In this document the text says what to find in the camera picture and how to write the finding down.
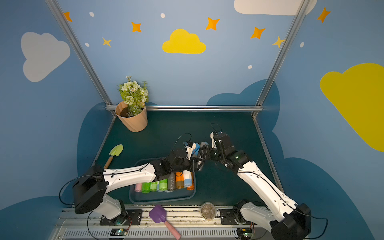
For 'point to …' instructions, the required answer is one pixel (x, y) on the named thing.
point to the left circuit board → (118, 232)
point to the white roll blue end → (187, 178)
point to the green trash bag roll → (145, 187)
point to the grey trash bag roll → (202, 143)
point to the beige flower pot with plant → (131, 112)
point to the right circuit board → (245, 233)
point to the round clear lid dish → (208, 211)
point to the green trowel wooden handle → (116, 151)
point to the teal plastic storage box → (183, 195)
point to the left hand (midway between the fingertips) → (205, 162)
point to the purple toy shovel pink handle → (158, 214)
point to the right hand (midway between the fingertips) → (205, 149)
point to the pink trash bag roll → (138, 187)
